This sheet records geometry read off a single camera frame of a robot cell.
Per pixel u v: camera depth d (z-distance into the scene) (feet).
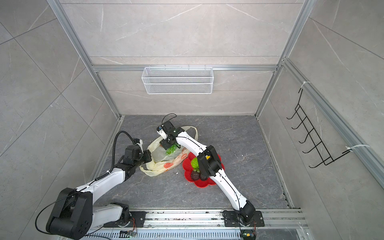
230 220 2.39
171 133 2.56
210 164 2.14
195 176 2.74
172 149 3.22
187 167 2.92
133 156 2.25
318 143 2.06
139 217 2.40
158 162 2.91
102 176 1.74
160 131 2.98
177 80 3.32
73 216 1.33
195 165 2.88
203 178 2.74
